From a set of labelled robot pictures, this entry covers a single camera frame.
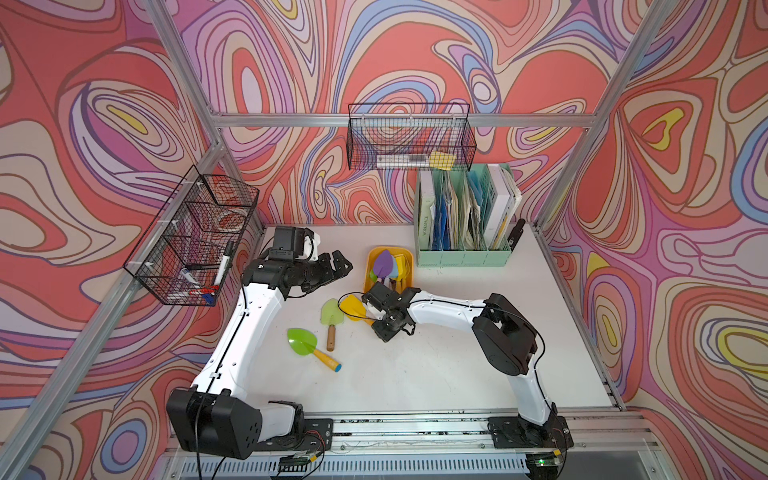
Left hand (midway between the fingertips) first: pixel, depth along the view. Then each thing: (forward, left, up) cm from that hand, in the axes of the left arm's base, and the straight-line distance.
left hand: (342, 270), depth 76 cm
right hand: (-6, -12, -26) cm, 29 cm away
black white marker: (-3, +26, +7) cm, 28 cm away
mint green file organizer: (+26, -37, -5) cm, 45 cm away
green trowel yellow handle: (-9, +13, -24) cm, 29 cm away
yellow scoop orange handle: (+2, -1, -22) cm, 22 cm away
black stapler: (+37, -63, -24) cm, 77 cm away
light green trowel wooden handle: (0, +7, -25) cm, 25 cm away
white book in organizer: (+27, -50, -3) cm, 57 cm away
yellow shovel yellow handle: (+15, -17, -21) cm, 30 cm away
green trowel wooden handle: (+15, -7, -23) cm, 28 cm away
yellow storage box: (+22, -6, -20) cm, 30 cm away
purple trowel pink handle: (+18, -10, -21) cm, 29 cm away
